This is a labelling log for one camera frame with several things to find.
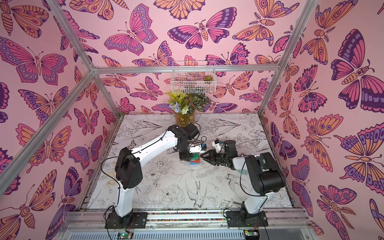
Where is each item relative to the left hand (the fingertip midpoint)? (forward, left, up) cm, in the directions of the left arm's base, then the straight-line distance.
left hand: (190, 155), depth 86 cm
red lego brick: (-1, -4, -5) cm, 7 cm away
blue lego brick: (-1, -2, -8) cm, 9 cm away
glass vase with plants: (+32, +4, +9) cm, 34 cm away
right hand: (+2, -8, -4) cm, 9 cm away
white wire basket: (+43, -2, +24) cm, 49 cm away
